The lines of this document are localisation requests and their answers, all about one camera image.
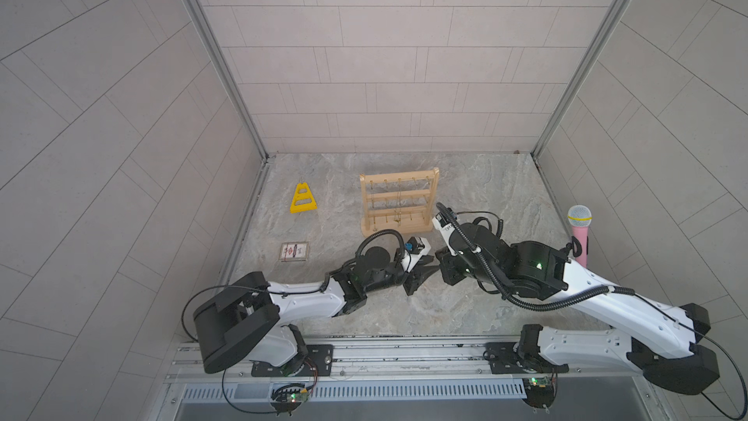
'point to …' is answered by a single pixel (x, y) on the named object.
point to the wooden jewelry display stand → (418, 199)
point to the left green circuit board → (287, 398)
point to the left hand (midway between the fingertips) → (439, 266)
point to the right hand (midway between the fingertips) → (433, 260)
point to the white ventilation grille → (435, 389)
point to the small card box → (294, 251)
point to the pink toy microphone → (579, 216)
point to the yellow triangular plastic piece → (303, 196)
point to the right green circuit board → (541, 391)
